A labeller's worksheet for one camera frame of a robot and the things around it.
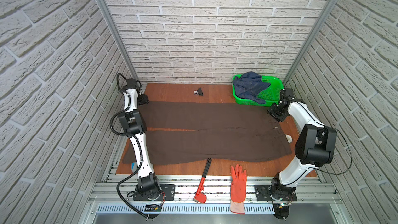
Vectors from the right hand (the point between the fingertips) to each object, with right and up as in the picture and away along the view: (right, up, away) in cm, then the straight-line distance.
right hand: (273, 113), depth 93 cm
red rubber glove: (-26, -36, -19) cm, 48 cm away
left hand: (-86, +9, +16) cm, 88 cm away
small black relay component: (-46, +15, +22) cm, 53 cm away
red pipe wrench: (-45, -38, -21) cm, 62 cm away
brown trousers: (-49, -11, +3) cm, 50 cm away
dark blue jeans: (-11, +19, +13) cm, 26 cm away
